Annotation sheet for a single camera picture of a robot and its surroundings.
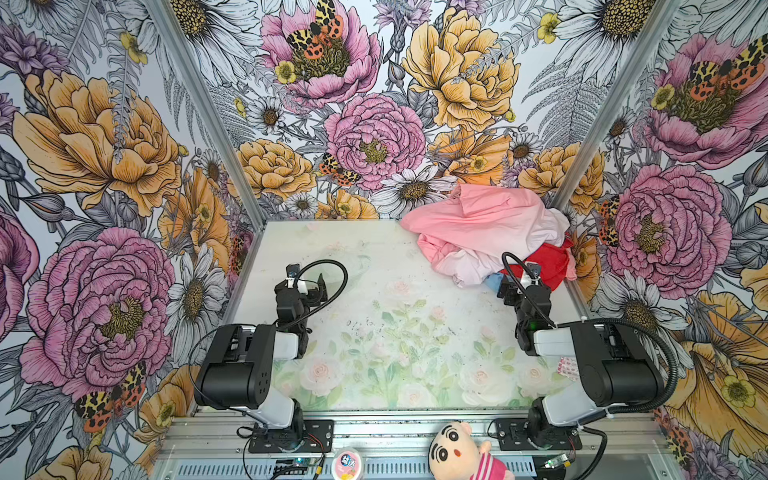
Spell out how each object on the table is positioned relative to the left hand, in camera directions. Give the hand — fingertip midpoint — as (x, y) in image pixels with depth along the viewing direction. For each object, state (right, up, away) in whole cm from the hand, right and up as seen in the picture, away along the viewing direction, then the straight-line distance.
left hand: (307, 283), depth 94 cm
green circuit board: (+4, -39, -22) cm, 45 cm away
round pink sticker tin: (+17, -33, -32) cm, 49 cm away
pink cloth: (+53, +14, +12) cm, 56 cm away
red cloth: (+78, +7, +4) cm, 78 cm away
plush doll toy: (+40, -34, -29) cm, 59 cm away
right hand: (+65, 0, 0) cm, 65 cm away
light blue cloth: (+59, 0, +4) cm, 59 cm away
